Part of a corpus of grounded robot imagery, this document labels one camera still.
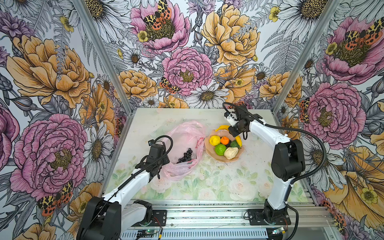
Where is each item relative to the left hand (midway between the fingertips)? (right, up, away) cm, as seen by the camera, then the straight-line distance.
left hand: (163, 159), depth 88 cm
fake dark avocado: (+43, +8, +5) cm, 44 cm away
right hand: (+43, +15, +6) cm, 46 cm away
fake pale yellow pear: (+40, +4, +1) cm, 40 cm away
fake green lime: (+34, +6, +4) cm, 34 cm away
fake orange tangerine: (+37, +11, +6) cm, 39 cm away
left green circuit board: (-4, -30, -17) cm, 35 cm away
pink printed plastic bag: (+14, +10, +16) cm, 24 cm away
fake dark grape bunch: (+14, +1, +4) cm, 15 cm away
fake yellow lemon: (+31, +11, +8) cm, 34 cm away
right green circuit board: (+58, -29, -17) cm, 68 cm away
